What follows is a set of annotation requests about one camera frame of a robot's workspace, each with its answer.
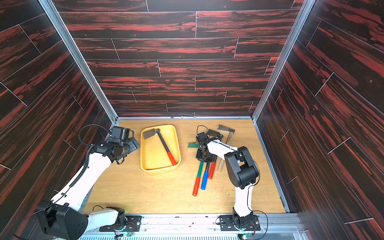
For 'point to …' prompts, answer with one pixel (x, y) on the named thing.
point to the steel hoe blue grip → (204, 180)
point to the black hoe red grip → (150, 133)
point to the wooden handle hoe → (220, 161)
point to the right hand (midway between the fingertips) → (204, 158)
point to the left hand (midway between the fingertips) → (133, 145)
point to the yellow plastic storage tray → (154, 156)
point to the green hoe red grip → (200, 169)
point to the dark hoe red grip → (217, 133)
